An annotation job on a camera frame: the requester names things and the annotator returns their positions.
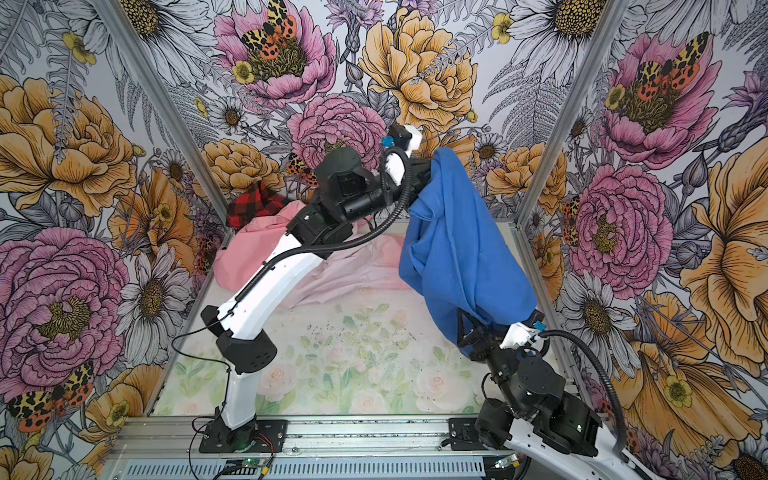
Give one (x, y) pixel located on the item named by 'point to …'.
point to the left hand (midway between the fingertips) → (433, 168)
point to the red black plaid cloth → (254, 202)
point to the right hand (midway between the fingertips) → (466, 320)
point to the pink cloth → (371, 268)
